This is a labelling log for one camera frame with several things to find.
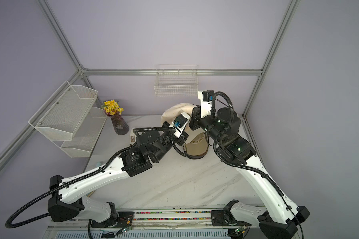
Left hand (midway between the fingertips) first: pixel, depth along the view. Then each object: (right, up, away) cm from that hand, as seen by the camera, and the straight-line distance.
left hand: (184, 119), depth 58 cm
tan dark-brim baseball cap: (+8, -16, +32) cm, 37 cm away
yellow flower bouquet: (-45, +9, +33) cm, 57 cm away
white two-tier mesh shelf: (-62, +1, +20) cm, 65 cm away
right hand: (+2, +4, +1) cm, 5 cm away
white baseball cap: (-34, -9, +37) cm, 51 cm away
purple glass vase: (-45, -2, +43) cm, 62 cm away
